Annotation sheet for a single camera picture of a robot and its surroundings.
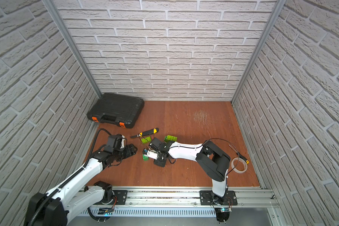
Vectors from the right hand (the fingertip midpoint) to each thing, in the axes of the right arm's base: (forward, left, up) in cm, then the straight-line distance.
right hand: (160, 158), depth 88 cm
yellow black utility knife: (+20, +7, 0) cm, 21 cm away
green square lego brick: (0, +9, +3) cm, 9 cm away
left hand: (+4, +15, +7) cm, 17 cm away
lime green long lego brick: (+13, +11, +1) cm, 17 cm away
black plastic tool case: (+38, +29, +6) cm, 48 cm away
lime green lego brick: (+9, -7, +10) cm, 15 cm away
